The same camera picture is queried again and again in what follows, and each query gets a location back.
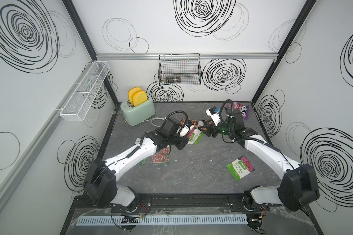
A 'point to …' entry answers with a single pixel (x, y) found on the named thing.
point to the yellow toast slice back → (131, 92)
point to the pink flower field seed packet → (162, 157)
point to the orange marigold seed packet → (196, 123)
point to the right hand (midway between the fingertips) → (204, 124)
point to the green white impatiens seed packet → (195, 136)
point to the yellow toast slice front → (139, 97)
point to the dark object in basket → (173, 79)
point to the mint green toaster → (133, 115)
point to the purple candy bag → (244, 109)
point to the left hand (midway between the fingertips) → (186, 138)
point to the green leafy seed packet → (142, 163)
